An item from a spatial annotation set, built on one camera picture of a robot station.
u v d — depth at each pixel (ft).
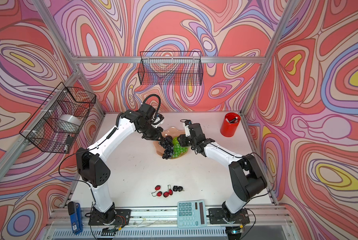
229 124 3.16
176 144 3.02
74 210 2.37
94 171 1.53
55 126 2.42
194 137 2.26
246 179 1.48
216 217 2.39
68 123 2.30
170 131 3.42
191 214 2.40
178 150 2.97
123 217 2.41
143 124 2.10
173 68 3.15
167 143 2.78
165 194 2.63
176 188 2.65
